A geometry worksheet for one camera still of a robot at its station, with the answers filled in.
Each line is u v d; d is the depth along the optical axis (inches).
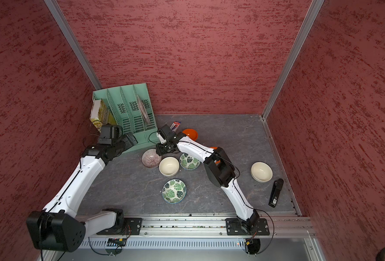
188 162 37.3
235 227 28.9
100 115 34.1
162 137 30.5
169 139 29.5
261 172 35.6
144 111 40.8
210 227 29.8
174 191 32.9
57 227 14.8
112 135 23.9
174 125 44.5
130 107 44.8
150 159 37.1
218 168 22.1
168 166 36.3
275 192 32.7
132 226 29.1
